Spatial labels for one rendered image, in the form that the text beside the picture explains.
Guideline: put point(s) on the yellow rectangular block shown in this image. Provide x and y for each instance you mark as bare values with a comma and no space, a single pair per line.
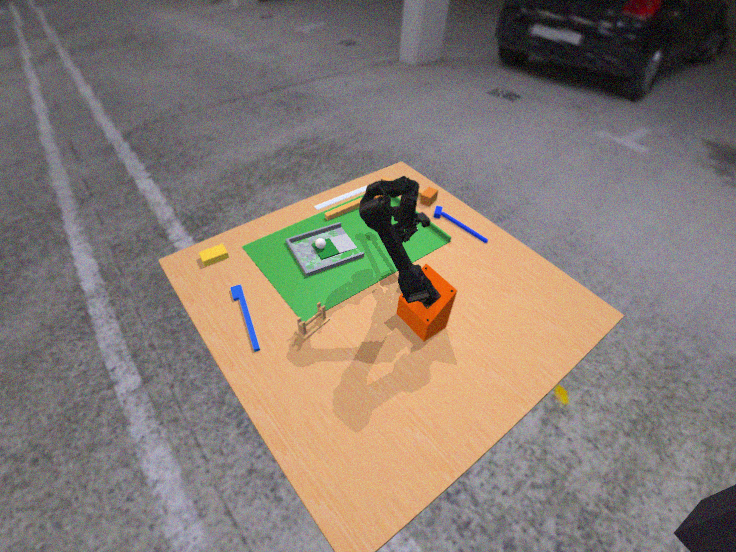
213,255

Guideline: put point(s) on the green putting mat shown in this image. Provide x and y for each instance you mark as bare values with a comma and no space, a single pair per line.
333,286

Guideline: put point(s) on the blue long thin bar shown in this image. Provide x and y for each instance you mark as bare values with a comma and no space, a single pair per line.
238,295

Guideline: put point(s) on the white flat bar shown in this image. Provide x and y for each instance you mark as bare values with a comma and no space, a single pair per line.
339,198

